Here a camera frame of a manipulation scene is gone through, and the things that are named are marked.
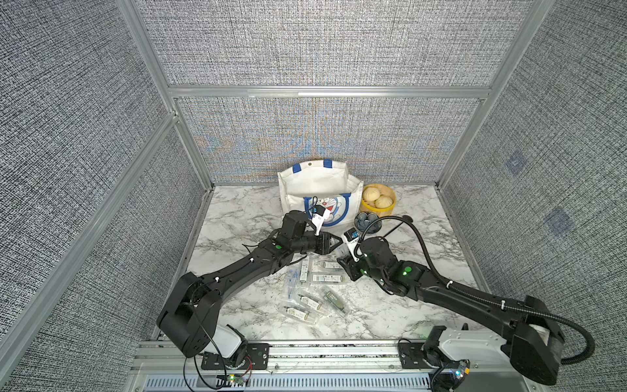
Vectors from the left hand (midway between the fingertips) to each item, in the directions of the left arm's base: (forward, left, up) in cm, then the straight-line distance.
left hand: (345, 240), depth 77 cm
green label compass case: (-12, +4, -18) cm, 22 cm away
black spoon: (+22, -32, -19) cm, 43 cm away
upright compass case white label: (-1, +14, -18) cm, 22 cm away
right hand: (-2, +1, -4) cm, 4 cm away
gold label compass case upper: (-13, +11, -18) cm, 25 cm away
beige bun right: (+28, -22, -15) cm, 38 cm away
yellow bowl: (+25, -15, -14) cm, 32 cm away
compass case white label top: (0, +3, -18) cm, 18 cm away
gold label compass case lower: (-17, +16, -18) cm, 29 cm away
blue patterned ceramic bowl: (+19, -12, -17) cm, 28 cm away
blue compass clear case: (-4, +18, -19) cm, 26 cm away
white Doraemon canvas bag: (+33, +4, -8) cm, 34 cm away
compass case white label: (-5, +5, -18) cm, 19 cm away
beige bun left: (+30, -17, -12) cm, 37 cm away
